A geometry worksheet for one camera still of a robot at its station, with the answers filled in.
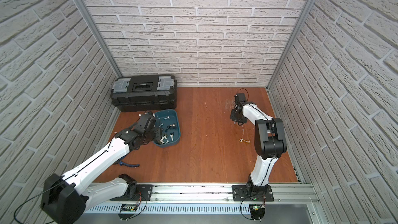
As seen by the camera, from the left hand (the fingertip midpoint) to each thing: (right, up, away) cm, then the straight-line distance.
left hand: (162, 129), depth 82 cm
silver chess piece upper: (+3, -5, +10) cm, 12 cm away
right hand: (+45, +5, +15) cm, 48 cm away
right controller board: (+48, -36, -12) cm, 62 cm away
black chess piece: (+2, -1, +13) cm, 14 cm away
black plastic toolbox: (-14, +21, +10) cm, 27 cm away
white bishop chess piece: (-2, +5, +16) cm, 17 cm away
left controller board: (-14, -36, -10) cm, 40 cm away
